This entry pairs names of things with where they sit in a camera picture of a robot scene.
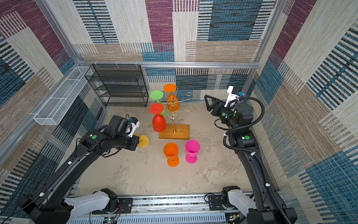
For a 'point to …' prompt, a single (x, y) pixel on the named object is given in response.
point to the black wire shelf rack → (119, 85)
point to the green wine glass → (157, 95)
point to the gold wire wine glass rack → (173, 130)
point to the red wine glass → (159, 122)
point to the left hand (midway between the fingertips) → (139, 139)
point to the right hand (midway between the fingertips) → (207, 99)
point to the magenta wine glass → (192, 149)
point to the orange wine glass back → (173, 103)
